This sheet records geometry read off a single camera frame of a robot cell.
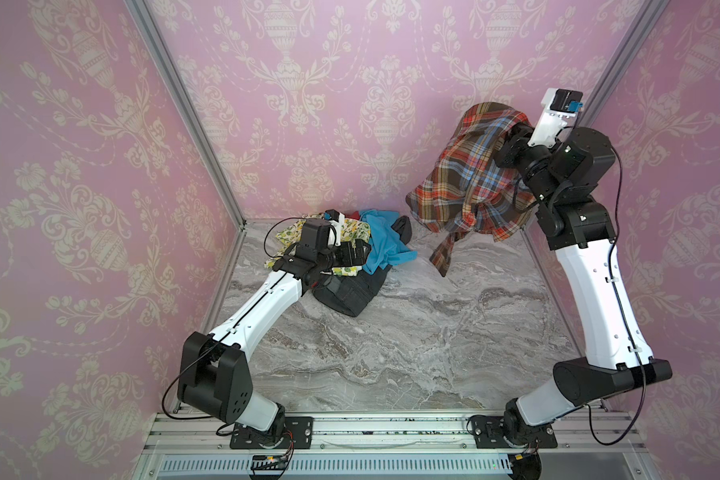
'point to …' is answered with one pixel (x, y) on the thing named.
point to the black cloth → (351, 295)
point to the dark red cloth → (354, 215)
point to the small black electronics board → (264, 462)
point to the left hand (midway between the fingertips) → (359, 249)
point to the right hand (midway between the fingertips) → (507, 120)
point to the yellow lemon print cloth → (350, 229)
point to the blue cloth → (386, 246)
